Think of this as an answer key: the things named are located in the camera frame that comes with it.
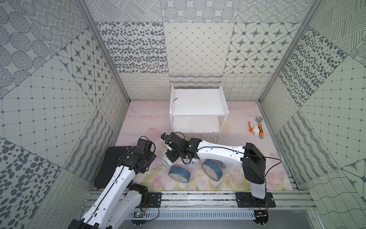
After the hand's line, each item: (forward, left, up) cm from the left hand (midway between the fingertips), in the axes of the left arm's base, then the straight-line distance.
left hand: (154, 158), depth 79 cm
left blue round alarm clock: (-8, -15, +1) cm, 17 cm away
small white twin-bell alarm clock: (0, -23, -7) cm, 24 cm away
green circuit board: (-25, +6, -12) cm, 28 cm away
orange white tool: (+26, -68, -8) cm, 73 cm away
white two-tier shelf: (+15, -24, +24) cm, 37 cm away
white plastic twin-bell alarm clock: (-5, -9, +7) cm, 12 cm away
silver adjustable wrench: (+36, -73, -10) cm, 82 cm away
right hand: (+3, -9, 0) cm, 9 cm away
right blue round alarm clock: (-6, -32, +1) cm, 32 cm away
